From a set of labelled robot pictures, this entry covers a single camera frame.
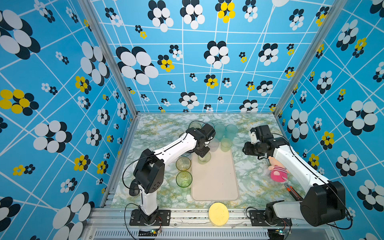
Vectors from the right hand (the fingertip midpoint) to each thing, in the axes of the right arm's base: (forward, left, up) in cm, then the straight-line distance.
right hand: (247, 149), depth 85 cm
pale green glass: (-1, +24, -9) cm, 25 cm away
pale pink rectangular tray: (-14, +18, -11) cm, 25 cm away
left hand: (0, +26, -1) cm, 26 cm away
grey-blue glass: (-5, +35, +3) cm, 35 cm away
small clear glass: (+9, +18, -9) cm, 22 cm away
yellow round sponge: (-31, +18, -9) cm, 37 cm away
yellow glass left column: (-5, +37, -7) cm, 38 cm away
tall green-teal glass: (+18, +6, -6) cm, 20 cm away
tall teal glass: (+20, +13, -7) cm, 25 cm away
